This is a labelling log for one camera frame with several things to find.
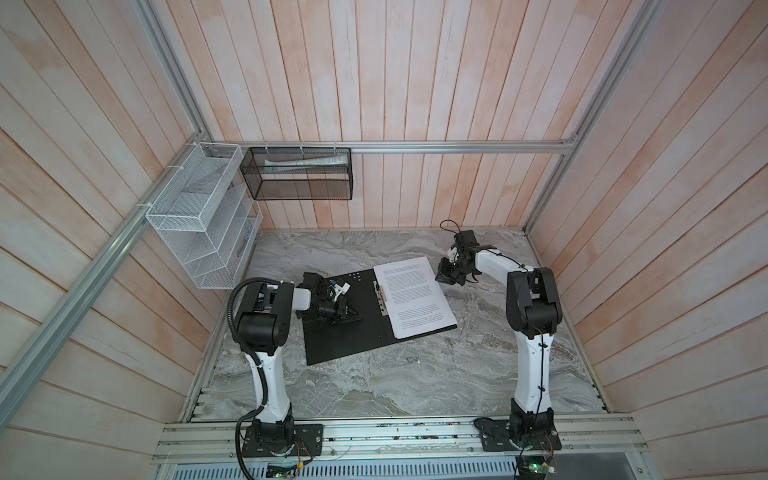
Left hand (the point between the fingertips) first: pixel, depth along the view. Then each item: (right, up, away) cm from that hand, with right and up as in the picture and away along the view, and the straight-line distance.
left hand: (360, 319), depth 94 cm
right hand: (+26, +14, +11) cm, 32 cm away
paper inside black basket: (-27, +48, -5) cm, 56 cm away
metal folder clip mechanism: (+7, +6, +4) cm, 10 cm away
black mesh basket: (-23, +50, +10) cm, 56 cm away
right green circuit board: (+43, -31, -24) cm, 58 cm away
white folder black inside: (+4, -4, -1) cm, 6 cm away
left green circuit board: (-18, -31, -24) cm, 43 cm away
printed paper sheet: (+18, +5, +6) cm, 20 cm away
